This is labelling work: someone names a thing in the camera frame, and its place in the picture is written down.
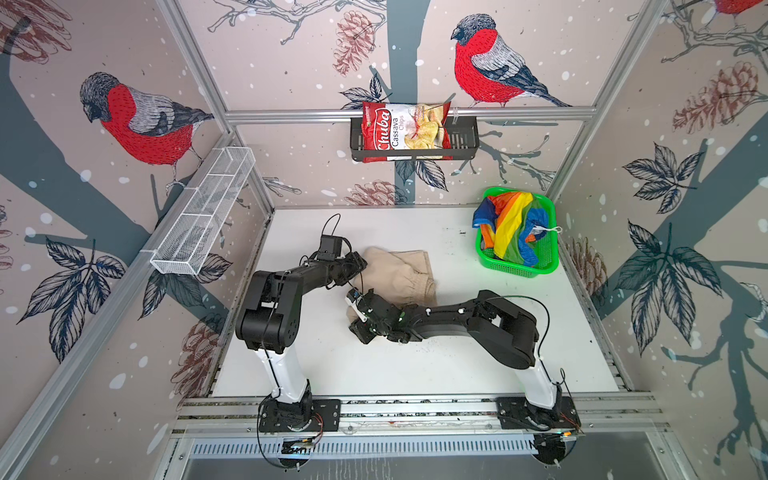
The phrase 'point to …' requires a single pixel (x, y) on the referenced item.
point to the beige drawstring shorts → (404, 278)
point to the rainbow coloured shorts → (513, 227)
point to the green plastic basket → (547, 247)
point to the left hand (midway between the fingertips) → (362, 265)
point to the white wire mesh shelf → (182, 248)
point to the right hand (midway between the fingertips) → (351, 332)
